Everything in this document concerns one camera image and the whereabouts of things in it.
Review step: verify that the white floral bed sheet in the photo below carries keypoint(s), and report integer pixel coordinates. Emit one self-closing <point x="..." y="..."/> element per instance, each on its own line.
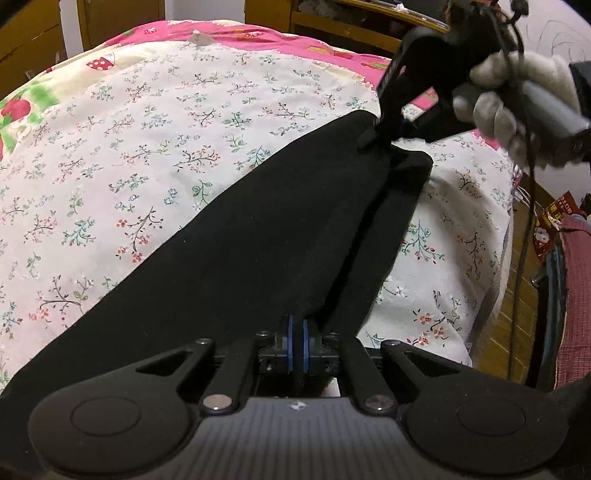
<point x="107" y="155"/>

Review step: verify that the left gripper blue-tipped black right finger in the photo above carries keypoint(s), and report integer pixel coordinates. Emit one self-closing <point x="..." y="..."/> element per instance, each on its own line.
<point x="463" y="419"/>

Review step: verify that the black pants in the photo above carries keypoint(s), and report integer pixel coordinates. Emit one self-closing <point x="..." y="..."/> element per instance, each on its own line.
<point x="311" y="235"/>

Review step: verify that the pink cartoon quilt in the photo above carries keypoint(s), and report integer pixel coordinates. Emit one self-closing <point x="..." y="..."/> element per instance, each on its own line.
<point x="277" y="44"/>

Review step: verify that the wooden side desk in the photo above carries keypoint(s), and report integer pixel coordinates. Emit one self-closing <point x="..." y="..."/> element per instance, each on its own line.
<point x="375" y="27"/>

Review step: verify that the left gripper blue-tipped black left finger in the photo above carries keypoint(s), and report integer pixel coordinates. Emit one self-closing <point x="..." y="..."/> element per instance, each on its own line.
<point x="128" y="420"/>

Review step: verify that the brown wooden wardrobe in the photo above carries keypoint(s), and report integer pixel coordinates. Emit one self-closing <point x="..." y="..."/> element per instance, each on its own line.
<point x="43" y="33"/>

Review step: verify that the red printed bag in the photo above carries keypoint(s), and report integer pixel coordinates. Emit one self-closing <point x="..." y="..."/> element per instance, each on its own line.
<point x="548" y="223"/>

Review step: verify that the white gloved right hand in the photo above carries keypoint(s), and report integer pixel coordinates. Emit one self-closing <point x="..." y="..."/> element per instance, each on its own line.
<point x="497" y="118"/>

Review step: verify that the red plaid cloth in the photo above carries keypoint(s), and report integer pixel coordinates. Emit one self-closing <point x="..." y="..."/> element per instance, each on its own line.
<point x="573" y="359"/>

